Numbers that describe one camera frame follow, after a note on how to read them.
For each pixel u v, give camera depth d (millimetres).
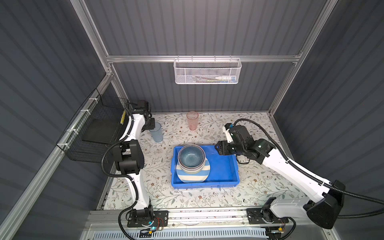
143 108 772
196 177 819
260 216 732
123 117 817
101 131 707
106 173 470
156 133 960
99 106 812
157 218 724
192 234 770
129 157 554
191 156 852
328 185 403
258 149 516
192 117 1022
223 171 885
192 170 780
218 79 896
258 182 849
